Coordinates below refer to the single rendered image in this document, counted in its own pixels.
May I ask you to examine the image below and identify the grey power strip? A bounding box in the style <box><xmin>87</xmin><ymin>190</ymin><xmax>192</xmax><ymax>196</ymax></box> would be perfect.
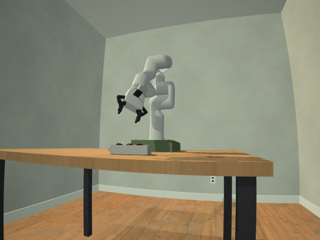
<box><xmin>108</xmin><ymin>143</ymin><xmax>152</xmax><ymax>155</ymax></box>

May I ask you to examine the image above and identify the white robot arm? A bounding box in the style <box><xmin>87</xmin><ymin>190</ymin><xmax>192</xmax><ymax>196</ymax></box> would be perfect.
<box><xmin>131</xmin><ymin>54</ymin><xmax>175</xmax><ymax>140</ymax></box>

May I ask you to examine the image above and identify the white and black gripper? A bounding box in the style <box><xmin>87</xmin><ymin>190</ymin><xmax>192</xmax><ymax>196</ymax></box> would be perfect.
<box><xmin>117</xmin><ymin>87</ymin><xmax>148</xmax><ymax>123</ymax></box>

